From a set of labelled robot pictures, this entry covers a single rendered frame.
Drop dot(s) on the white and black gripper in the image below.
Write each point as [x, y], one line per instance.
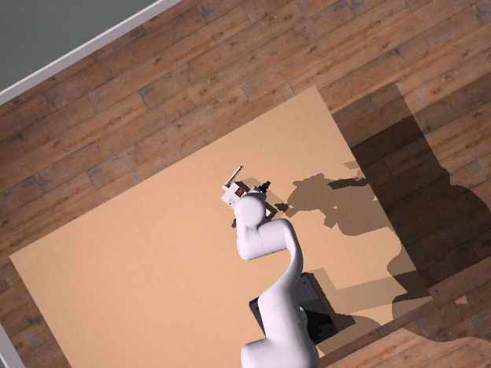
[256, 190]

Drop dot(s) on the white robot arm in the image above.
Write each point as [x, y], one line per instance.
[287, 343]

